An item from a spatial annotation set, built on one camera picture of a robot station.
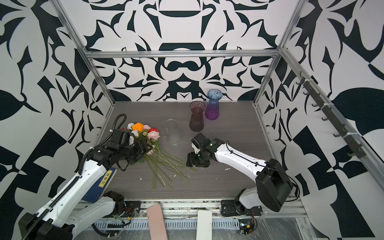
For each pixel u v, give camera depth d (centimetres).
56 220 39
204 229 66
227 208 74
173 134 96
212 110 102
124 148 63
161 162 89
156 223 69
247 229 70
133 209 74
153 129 96
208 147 59
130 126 98
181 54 93
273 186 42
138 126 96
